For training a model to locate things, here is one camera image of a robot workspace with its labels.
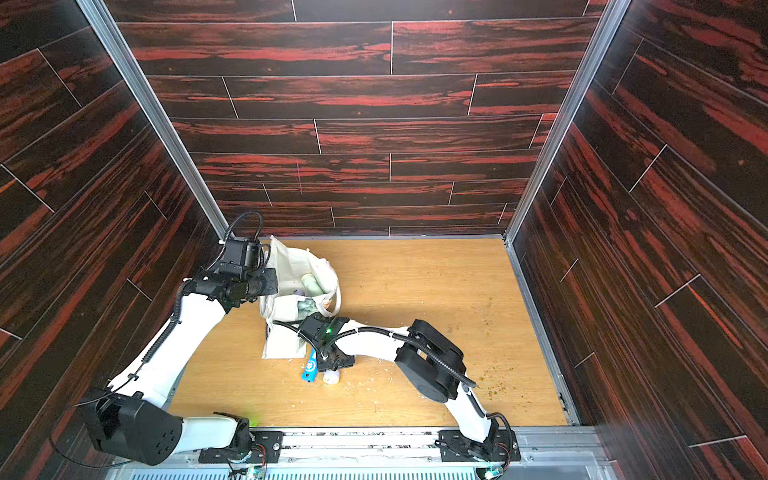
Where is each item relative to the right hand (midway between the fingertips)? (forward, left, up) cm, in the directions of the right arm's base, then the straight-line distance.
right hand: (335, 358), depth 89 cm
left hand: (+13, +16, +22) cm, 30 cm away
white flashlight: (-7, 0, +3) cm, 8 cm away
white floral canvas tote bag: (+5, +13, +19) cm, 24 cm away
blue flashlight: (-5, +6, +3) cm, 8 cm away
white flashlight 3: (+19, +14, +8) cm, 24 cm away
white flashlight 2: (+20, +10, +9) cm, 24 cm away
